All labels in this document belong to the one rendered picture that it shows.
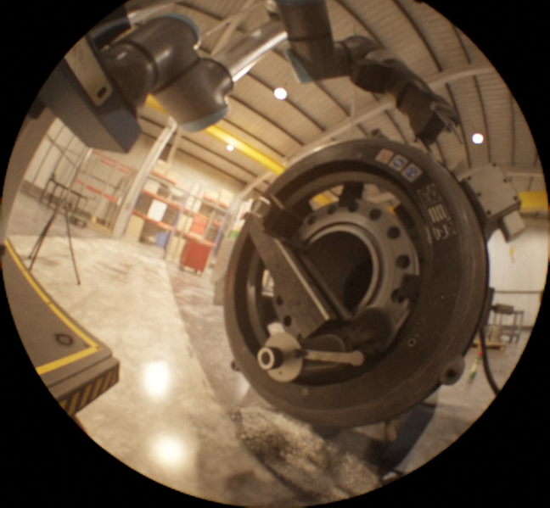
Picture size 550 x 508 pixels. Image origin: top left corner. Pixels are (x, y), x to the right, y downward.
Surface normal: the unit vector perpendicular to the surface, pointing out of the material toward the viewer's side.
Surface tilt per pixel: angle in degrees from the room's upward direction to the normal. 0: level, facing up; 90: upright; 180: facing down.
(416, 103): 110
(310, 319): 90
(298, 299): 90
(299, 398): 90
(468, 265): 90
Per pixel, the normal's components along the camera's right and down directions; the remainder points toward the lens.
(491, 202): -0.72, -0.36
